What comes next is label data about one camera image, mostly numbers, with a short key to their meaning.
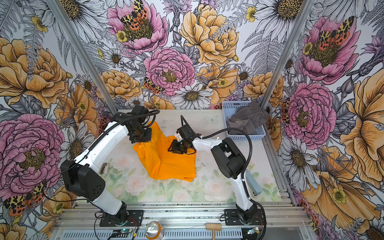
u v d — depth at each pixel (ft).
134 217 2.43
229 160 1.79
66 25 2.51
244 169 1.80
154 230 2.02
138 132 2.17
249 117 3.66
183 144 2.75
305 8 2.36
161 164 2.92
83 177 1.42
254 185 2.61
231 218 2.41
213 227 2.30
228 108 4.03
